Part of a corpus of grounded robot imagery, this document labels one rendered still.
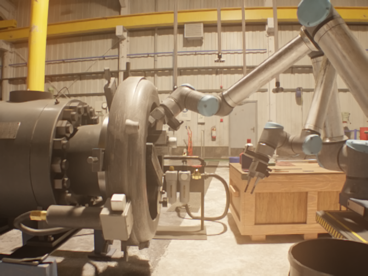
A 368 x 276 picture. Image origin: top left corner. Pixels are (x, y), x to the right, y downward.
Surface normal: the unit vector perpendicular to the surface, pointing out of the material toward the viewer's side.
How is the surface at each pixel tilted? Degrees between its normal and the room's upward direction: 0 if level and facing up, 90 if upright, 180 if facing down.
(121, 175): 93
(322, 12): 83
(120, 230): 112
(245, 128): 90
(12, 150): 80
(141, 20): 90
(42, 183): 104
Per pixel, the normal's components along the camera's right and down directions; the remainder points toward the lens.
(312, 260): 0.15, -0.05
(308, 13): -0.69, -0.11
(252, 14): -0.15, 0.00
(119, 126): -0.02, -0.37
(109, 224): -0.04, 0.38
